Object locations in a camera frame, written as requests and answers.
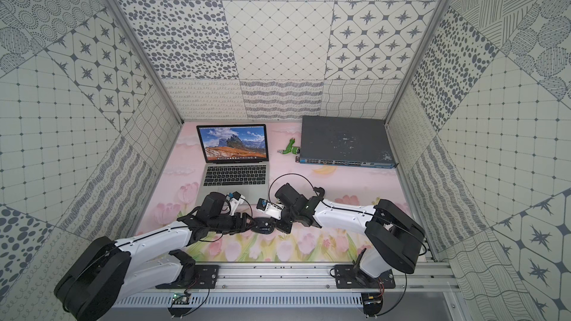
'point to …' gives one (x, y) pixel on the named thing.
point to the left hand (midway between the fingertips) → (252, 219)
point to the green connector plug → (290, 148)
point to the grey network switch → (346, 141)
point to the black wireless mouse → (262, 225)
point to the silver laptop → (236, 160)
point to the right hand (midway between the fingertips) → (275, 219)
